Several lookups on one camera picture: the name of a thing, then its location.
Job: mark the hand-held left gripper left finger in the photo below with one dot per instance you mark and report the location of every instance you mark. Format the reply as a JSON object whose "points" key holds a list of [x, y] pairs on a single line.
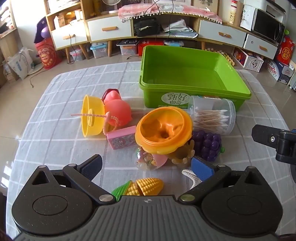
{"points": [[92, 165]]}

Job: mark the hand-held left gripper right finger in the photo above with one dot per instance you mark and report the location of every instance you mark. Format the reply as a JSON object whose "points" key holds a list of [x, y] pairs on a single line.
{"points": [[203, 167]]}

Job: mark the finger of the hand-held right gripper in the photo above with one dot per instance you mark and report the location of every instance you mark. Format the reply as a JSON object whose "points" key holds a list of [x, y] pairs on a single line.
{"points": [[266, 135]]}

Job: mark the white toy starfish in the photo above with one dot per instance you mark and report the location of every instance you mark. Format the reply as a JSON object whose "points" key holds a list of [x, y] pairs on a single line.
{"points": [[193, 176]]}

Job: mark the purple toy grapes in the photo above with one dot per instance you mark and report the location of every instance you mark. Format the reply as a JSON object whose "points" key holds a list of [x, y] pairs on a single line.
{"points": [[205, 143]]}

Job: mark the amber translucent toy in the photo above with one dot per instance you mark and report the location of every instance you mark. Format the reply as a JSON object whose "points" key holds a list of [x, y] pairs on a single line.
{"points": [[182, 155]]}

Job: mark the pink toy card box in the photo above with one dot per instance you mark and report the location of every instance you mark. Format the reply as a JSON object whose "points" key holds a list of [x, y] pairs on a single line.
{"points": [[120, 139]]}

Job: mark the orange round lid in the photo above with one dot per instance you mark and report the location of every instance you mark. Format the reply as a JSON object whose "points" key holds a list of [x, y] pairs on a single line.
{"points": [[161, 144]]}

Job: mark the clear cotton swab jar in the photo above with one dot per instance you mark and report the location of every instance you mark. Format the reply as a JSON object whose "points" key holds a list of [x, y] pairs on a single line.
{"points": [[215, 118]]}

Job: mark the pink clear capsule ball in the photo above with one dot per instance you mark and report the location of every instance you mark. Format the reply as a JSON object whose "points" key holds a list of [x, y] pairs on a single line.
{"points": [[148, 160]]}

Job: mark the toy corn with green husk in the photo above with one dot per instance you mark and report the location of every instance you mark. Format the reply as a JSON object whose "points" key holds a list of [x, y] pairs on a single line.
{"points": [[148, 185]]}

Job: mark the pink rubber toy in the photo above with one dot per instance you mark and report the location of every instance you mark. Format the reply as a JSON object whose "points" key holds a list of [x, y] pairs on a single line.
{"points": [[118, 110]]}

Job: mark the yellow toy pot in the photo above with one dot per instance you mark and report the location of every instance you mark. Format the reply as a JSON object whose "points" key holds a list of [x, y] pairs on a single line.
{"points": [[92, 104]]}

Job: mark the green plastic bin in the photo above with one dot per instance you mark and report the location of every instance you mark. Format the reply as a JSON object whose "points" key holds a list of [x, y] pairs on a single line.
{"points": [[185, 67]]}

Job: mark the blue and white carton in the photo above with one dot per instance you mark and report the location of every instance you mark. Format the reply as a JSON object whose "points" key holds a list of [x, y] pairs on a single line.
{"points": [[276, 71]]}

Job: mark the grey checked tablecloth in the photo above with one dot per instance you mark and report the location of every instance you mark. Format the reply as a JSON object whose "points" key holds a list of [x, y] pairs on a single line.
{"points": [[57, 104]]}

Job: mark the red gift box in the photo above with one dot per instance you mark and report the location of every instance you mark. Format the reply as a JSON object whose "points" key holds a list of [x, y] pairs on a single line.
{"points": [[286, 51]]}

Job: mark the yellow egg tray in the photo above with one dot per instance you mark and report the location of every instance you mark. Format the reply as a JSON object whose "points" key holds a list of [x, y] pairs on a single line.
{"points": [[225, 56]]}

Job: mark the black microwave oven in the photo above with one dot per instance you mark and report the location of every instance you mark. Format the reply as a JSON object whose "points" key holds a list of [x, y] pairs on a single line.
{"points": [[267, 27]]}

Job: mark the small clear storage box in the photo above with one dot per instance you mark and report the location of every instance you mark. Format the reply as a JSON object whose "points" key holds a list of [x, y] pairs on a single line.
{"points": [[77, 55]]}

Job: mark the clear box with blue lid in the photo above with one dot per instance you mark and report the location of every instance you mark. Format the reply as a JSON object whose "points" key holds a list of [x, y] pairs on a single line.
{"points": [[99, 49]]}

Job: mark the red paper bag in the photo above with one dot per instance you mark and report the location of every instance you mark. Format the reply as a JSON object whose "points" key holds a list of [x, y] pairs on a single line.
{"points": [[47, 55]]}

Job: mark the white drawing sheet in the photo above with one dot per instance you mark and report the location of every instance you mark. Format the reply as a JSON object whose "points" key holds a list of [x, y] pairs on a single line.
{"points": [[247, 17]]}

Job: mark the clear box with dark lid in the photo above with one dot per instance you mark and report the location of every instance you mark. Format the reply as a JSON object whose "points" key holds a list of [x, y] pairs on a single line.
{"points": [[128, 47]]}

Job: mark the white plastic bag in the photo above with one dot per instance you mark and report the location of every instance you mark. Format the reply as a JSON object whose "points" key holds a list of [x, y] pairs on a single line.
{"points": [[20, 63]]}

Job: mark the white and red bottle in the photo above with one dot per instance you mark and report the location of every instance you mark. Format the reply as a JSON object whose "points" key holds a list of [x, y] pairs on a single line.
{"points": [[234, 12]]}

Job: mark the low box with blue lid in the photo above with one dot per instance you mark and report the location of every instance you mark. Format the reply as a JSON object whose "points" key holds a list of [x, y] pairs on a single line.
{"points": [[173, 43]]}

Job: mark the white printer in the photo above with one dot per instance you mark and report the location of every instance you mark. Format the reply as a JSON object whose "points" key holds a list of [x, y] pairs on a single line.
{"points": [[276, 8]]}

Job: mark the wooden cabinet with white drawers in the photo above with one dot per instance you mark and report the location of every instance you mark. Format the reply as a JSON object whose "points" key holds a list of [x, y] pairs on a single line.
{"points": [[104, 37]]}

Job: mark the red cardboard box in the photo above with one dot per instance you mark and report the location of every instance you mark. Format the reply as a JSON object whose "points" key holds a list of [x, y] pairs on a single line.
{"points": [[148, 42]]}

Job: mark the stack of folded papers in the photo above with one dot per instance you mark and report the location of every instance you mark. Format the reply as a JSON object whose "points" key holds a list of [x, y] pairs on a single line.
{"points": [[180, 29]]}

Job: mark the purple ball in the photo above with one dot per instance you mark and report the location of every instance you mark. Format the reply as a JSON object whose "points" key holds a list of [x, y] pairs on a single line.
{"points": [[45, 32]]}

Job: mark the pink checked cloth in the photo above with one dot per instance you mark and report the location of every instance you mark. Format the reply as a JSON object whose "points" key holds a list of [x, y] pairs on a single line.
{"points": [[185, 11]]}

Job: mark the black bag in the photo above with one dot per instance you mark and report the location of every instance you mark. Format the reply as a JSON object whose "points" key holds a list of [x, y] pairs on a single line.
{"points": [[146, 27]]}

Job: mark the wooden bookshelf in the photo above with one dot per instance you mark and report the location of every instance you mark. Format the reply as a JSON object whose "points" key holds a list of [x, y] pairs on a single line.
{"points": [[9, 39]]}

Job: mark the small white desk fan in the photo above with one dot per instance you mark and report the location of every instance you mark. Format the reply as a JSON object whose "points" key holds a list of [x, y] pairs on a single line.
{"points": [[111, 1]]}

